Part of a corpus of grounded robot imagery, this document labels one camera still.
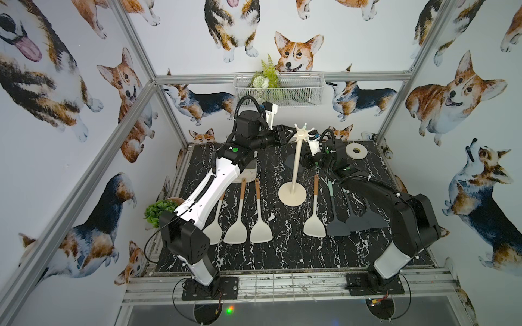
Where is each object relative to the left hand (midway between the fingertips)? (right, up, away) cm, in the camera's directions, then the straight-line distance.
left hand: (298, 129), depth 69 cm
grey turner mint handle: (+28, -39, +21) cm, 52 cm away
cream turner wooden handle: (-14, -41, +17) cm, 46 cm away
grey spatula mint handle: (+19, -40, +18) cm, 48 cm away
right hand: (+1, -5, +15) cm, 16 cm away
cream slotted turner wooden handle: (+9, -40, +19) cm, 45 cm away
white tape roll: (+40, -8, +47) cm, 62 cm away
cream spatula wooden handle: (-24, -42, +17) cm, 51 cm away
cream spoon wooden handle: (-34, -42, +18) cm, 57 cm away
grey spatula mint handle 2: (-2, -11, +11) cm, 16 cm away
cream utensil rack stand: (+1, -27, +30) cm, 41 cm away
